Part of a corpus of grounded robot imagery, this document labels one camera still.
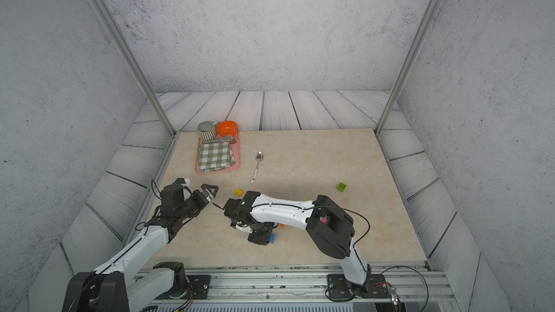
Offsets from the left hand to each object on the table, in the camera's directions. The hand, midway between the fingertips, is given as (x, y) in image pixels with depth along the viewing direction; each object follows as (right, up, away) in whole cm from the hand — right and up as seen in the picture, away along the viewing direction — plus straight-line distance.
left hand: (215, 192), depth 86 cm
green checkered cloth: (-9, +14, +24) cm, 29 cm away
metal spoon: (+15, +13, +22) cm, 30 cm away
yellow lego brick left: (+7, -2, +10) cm, 12 cm away
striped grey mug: (-14, +27, +32) cm, 44 cm away
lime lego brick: (+52, +1, +10) cm, 53 cm away
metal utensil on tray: (-3, +22, +28) cm, 36 cm away
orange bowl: (-4, +28, +32) cm, 43 cm away
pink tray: (+2, +17, +26) cm, 31 cm away
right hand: (+21, -15, -6) cm, 27 cm away
